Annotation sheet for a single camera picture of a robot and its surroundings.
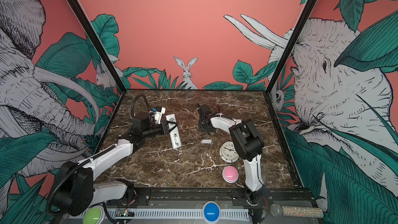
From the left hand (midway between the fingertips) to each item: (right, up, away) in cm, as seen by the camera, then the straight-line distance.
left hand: (176, 122), depth 80 cm
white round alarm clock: (+28, -17, +5) cm, 33 cm away
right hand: (+12, -4, +18) cm, 22 cm away
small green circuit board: (-22, -40, -10) cm, 47 cm away
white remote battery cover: (+16, -13, +13) cm, 24 cm away
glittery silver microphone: (+47, -38, -12) cm, 62 cm away
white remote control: (0, -9, 0) cm, 9 cm away
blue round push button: (+18, -40, -10) cm, 45 cm away
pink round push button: (+28, -28, 0) cm, 39 cm away
